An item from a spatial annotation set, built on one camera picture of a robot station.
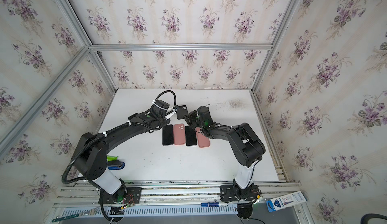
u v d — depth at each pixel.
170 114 0.77
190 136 0.91
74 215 0.68
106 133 0.48
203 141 0.93
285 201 0.71
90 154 0.45
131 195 0.72
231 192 0.73
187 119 0.84
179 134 0.95
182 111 0.95
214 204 0.70
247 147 0.50
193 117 0.84
